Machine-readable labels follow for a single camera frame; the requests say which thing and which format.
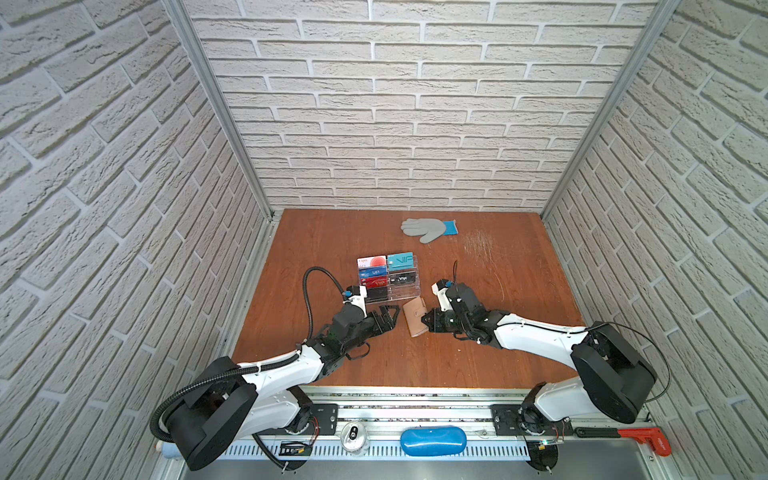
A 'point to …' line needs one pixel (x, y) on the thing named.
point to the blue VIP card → (372, 271)
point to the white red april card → (373, 261)
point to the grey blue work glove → (431, 229)
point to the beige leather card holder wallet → (414, 310)
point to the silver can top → (353, 436)
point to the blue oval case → (433, 441)
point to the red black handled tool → (644, 435)
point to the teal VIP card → (400, 261)
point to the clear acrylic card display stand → (397, 292)
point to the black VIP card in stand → (403, 277)
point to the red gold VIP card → (375, 282)
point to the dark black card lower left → (377, 293)
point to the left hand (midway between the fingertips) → (392, 308)
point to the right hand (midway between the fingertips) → (421, 318)
